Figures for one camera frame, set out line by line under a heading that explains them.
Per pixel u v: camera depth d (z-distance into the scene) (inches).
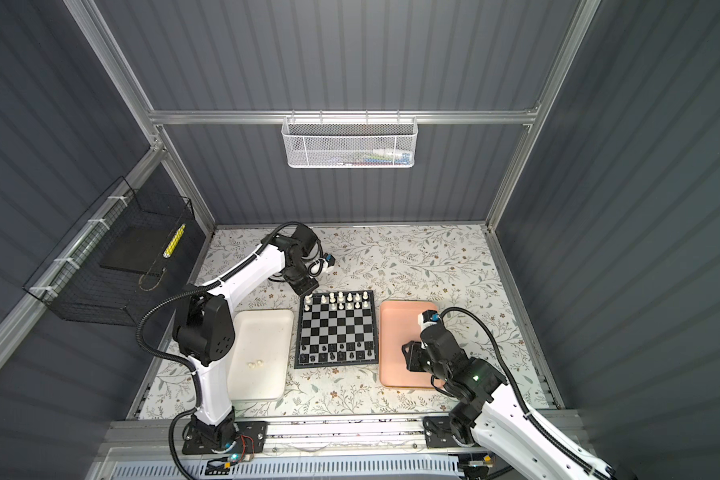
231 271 22.2
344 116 34.2
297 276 30.5
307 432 29.8
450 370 22.6
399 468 30.3
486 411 20.0
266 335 36.0
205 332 20.0
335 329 35.9
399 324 37.9
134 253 29.8
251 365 33.0
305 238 30.4
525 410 19.2
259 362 33.2
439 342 22.8
